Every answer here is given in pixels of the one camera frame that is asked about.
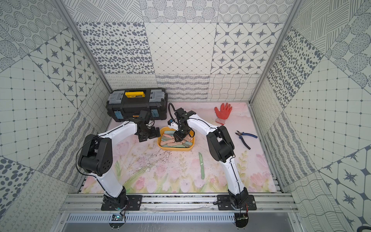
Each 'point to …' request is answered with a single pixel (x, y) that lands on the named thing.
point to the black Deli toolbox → (124, 104)
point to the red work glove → (223, 114)
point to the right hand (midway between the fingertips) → (181, 138)
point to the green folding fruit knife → (201, 162)
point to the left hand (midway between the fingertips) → (158, 136)
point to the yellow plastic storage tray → (166, 141)
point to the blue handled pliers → (241, 134)
